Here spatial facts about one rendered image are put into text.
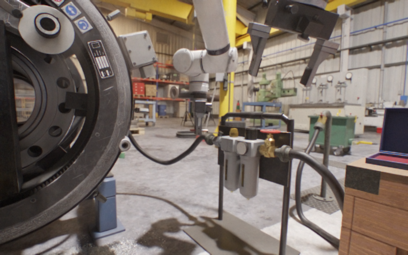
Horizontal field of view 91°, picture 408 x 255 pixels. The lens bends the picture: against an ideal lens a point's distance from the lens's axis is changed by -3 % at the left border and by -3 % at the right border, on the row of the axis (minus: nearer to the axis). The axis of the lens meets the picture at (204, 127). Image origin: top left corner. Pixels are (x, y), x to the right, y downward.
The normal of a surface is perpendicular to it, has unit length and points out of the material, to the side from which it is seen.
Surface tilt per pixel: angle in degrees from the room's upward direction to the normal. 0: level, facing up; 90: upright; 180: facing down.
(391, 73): 90
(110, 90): 90
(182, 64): 99
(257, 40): 114
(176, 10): 90
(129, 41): 90
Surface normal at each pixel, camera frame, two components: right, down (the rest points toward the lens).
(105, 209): 0.61, 0.07
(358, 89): -0.93, 0.00
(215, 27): 0.20, 0.72
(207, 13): -0.16, 0.78
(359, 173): -0.79, 0.03
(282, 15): 0.10, 0.47
